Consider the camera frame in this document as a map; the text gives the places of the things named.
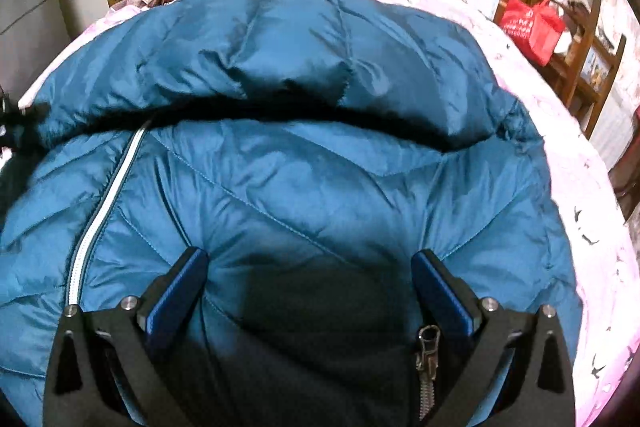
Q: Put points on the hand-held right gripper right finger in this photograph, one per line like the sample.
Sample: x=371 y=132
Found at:
x=442 y=294

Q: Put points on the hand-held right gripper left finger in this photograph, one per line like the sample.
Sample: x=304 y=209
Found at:
x=175 y=297

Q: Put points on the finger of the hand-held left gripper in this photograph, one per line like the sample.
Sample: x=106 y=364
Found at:
x=15 y=114

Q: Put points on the teal quilted down jacket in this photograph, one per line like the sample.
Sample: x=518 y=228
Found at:
x=300 y=187

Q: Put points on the pink penguin print blanket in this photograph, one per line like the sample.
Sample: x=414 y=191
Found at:
x=590 y=207

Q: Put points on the wooden chair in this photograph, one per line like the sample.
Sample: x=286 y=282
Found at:
x=587 y=67

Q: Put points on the red shopping bag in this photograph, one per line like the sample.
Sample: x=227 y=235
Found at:
x=532 y=29

